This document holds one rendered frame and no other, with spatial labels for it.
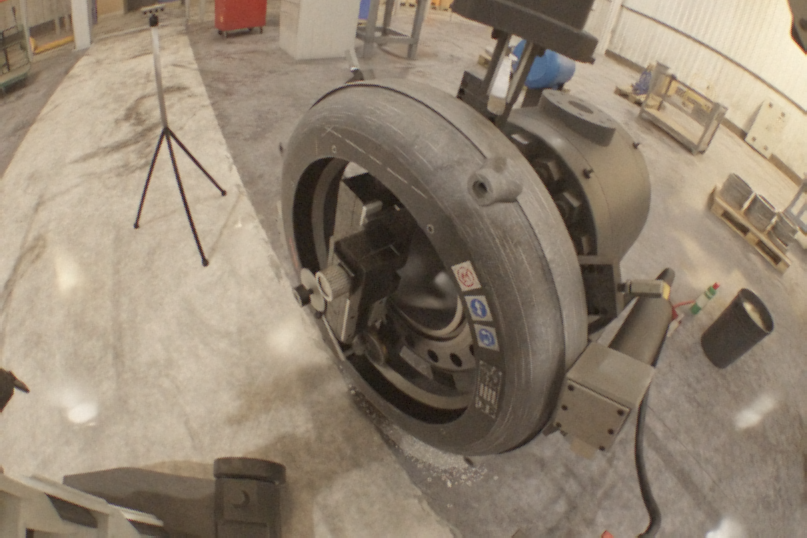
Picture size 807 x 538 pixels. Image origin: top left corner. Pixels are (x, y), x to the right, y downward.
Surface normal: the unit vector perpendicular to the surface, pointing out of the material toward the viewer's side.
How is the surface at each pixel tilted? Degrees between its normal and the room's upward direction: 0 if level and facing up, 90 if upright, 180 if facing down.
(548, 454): 0
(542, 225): 33
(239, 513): 0
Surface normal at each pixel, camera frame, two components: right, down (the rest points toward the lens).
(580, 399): -0.75, 0.33
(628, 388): -0.09, -0.91
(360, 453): 0.17, -0.74
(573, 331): 0.60, 0.03
